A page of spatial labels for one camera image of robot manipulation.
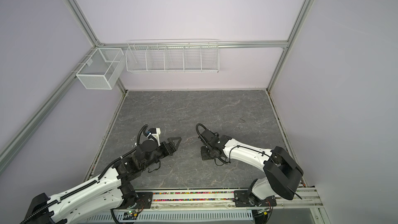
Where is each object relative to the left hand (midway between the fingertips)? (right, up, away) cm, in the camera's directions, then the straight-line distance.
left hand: (177, 144), depth 76 cm
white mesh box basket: (-52, +41, +21) cm, 70 cm away
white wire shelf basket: (-7, +50, +21) cm, 55 cm away
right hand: (+14, -8, +8) cm, 18 cm away
